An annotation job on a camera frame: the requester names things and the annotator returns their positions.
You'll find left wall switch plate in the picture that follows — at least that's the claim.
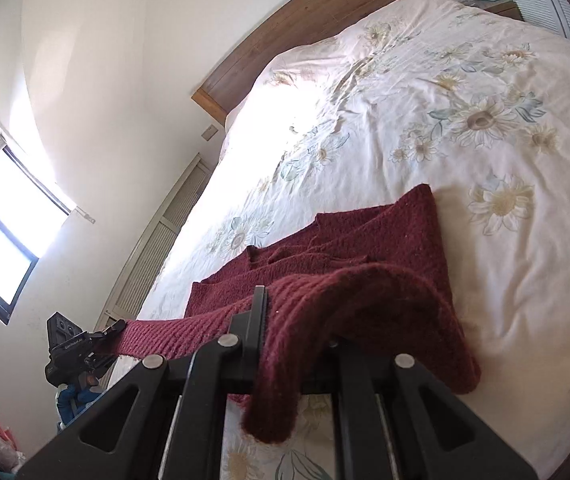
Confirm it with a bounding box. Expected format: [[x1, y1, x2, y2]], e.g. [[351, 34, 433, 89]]
[[201, 125, 219, 142]]

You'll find floral white duvet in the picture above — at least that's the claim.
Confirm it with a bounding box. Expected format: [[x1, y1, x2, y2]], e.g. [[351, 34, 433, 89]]
[[140, 0, 570, 479]]

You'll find window with dark frame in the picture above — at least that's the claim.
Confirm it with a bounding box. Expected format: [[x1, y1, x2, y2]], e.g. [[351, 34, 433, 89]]
[[0, 129, 94, 324]]

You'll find dark red knit sweater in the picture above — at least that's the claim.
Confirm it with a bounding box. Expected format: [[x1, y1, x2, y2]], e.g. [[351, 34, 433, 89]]
[[109, 184, 481, 443]]

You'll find right wooden nightstand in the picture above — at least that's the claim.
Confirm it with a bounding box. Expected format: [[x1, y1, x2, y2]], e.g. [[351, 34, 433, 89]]
[[466, 0, 524, 21]]

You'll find wooden headboard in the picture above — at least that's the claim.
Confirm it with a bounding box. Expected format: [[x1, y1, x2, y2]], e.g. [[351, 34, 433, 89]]
[[192, 0, 394, 125]]

